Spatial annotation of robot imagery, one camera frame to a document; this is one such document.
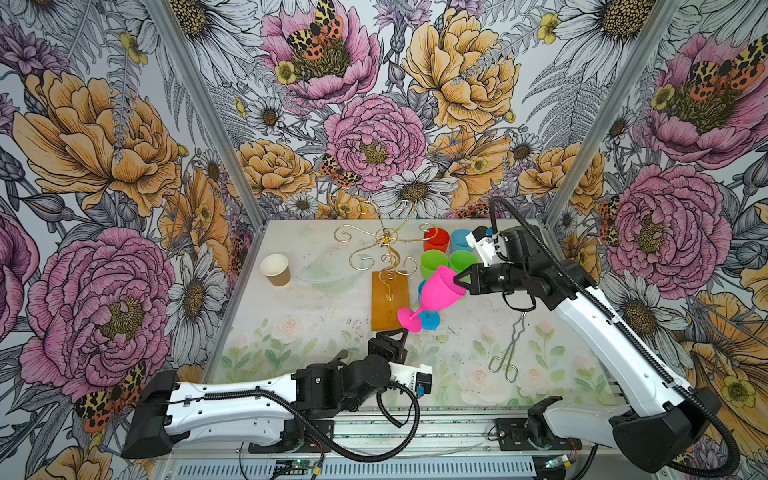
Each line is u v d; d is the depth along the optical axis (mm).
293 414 473
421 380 578
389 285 938
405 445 549
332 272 1052
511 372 852
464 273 688
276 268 1020
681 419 377
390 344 617
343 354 851
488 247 659
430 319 942
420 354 886
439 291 660
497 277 606
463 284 701
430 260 899
